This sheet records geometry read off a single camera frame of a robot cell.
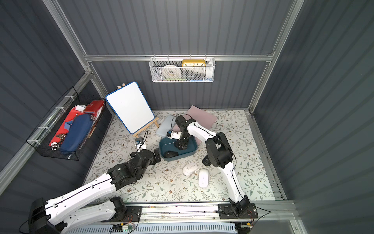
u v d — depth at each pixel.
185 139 0.87
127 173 0.56
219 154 0.59
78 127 0.71
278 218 0.73
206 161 0.90
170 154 0.93
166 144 0.99
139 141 0.65
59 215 0.41
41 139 0.61
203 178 0.83
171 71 0.84
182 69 0.88
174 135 0.89
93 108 0.79
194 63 0.87
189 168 0.87
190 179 0.85
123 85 0.87
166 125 1.12
